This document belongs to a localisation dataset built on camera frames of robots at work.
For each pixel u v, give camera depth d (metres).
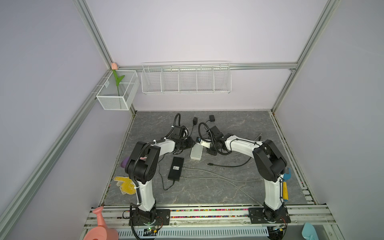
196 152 0.96
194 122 1.11
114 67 0.89
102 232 0.61
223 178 0.85
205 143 0.86
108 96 0.77
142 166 0.52
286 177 0.86
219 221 0.74
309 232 0.70
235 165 0.92
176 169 0.89
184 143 0.87
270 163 0.52
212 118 1.15
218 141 0.73
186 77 0.99
